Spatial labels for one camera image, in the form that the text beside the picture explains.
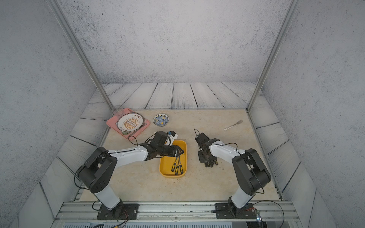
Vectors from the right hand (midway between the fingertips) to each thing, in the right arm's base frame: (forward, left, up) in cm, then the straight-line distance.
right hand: (206, 158), depth 91 cm
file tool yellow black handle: (-5, +20, -1) cm, 21 cm away
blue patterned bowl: (+32, +33, +1) cm, 46 cm away
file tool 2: (-4, -3, -1) cm, 5 cm away
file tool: (-4, -1, -1) cm, 4 cm away
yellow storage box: (-3, +25, 0) cm, 25 cm away
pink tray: (+29, +70, +1) cm, 76 cm away
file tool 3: (-3, -6, -1) cm, 7 cm away
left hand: (+1, +14, +6) cm, 16 cm away
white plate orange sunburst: (+30, +56, +1) cm, 64 cm away
